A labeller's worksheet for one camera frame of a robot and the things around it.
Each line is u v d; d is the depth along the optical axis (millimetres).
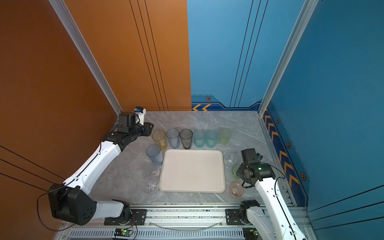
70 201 393
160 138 947
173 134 884
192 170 923
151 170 870
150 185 822
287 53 854
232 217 726
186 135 911
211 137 961
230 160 910
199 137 956
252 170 522
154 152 852
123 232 709
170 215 756
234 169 932
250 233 695
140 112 701
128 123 604
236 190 820
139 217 729
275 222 406
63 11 708
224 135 950
